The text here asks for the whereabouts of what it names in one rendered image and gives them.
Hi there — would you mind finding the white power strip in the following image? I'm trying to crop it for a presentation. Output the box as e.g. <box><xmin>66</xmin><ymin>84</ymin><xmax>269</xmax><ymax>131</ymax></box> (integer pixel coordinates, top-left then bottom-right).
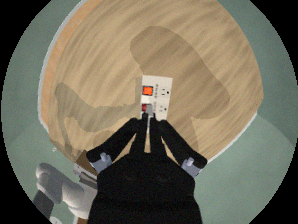
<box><xmin>140</xmin><ymin>75</ymin><xmax>173</xmax><ymax>121</ymax></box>

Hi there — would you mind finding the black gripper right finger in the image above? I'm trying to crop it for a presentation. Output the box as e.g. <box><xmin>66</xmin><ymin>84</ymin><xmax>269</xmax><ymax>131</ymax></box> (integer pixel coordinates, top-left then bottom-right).
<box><xmin>148</xmin><ymin>105</ymin><xmax>208</xmax><ymax>182</ymax></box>

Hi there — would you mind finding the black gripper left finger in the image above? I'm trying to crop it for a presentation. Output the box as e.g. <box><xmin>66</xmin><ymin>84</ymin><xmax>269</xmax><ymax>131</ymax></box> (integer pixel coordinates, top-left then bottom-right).
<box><xmin>86</xmin><ymin>104</ymin><xmax>150</xmax><ymax>181</ymax></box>

